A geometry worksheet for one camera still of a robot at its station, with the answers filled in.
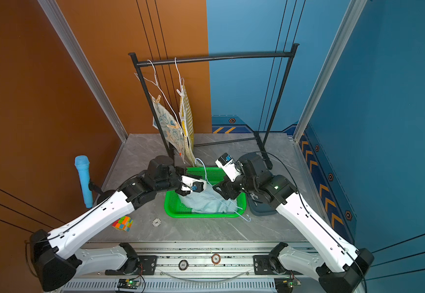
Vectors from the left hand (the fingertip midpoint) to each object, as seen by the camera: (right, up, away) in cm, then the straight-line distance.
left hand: (199, 170), depth 73 cm
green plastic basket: (-14, -19, +15) cm, 28 cm away
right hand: (+9, -4, -4) cm, 10 cm away
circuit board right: (+34, -44, -2) cm, 56 cm away
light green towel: (+3, -16, +12) cm, 20 cm away
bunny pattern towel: (-15, +19, +14) cm, 28 cm away
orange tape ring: (+7, -39, +3) cm, 40 cm away
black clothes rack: (+35, +18, +31) cm, 50 cm away
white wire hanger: (+17, -19, +15) cm, 30 cm away
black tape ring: (-5, -39, +2) cm, 40 cm away
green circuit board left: (-28, -44, -2) cm, 52 cm away
